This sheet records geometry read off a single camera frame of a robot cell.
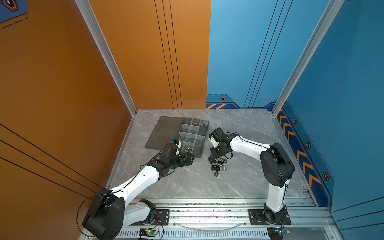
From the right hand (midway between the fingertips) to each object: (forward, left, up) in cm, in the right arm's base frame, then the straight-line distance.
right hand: (213, 154), depth 94 cm
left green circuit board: (-40, +34, -3) cm, 53 cm away
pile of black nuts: (-6, -2, -1) cm, 6 cm away
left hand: (-6, +15, +8) cm, 18 cm away
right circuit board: (-40, -27, -4) cm, 49 cm away
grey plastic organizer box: (+15, +14, +2) cm, 21 cm away
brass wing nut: (+4, +16, 0) cm, 16 cm away
